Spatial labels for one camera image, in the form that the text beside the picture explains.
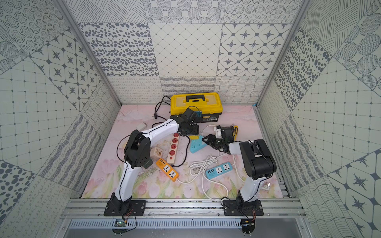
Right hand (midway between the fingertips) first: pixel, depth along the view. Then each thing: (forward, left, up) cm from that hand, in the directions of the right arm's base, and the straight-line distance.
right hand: (205, 142), depth 96 cm
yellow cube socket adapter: (+2, +7, +3) cm, 8 cm away
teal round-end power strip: (-3, +5, +1) cm, 6 cm away
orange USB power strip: (-18, +22, 0) cm, 29 cm away
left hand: (+6, +5, +5) cm, 9 cm away
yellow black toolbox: (+22, -3, +15) cm, 26 cm away
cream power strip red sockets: (+2, +20, 0) cm, 20 cm away
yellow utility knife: (+10, -22, -3) cm, 24 cm away
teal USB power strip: (-19, -8, 0) cm, 20 cm away
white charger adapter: (+13, +46, 0) cm, 48 cm away
